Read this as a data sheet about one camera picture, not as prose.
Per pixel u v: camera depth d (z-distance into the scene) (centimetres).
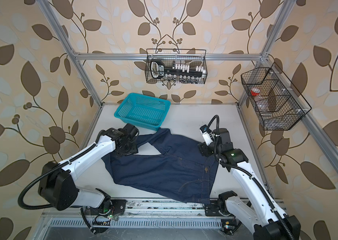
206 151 69
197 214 74
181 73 83
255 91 81
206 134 68
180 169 85
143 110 116
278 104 73
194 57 91
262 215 39
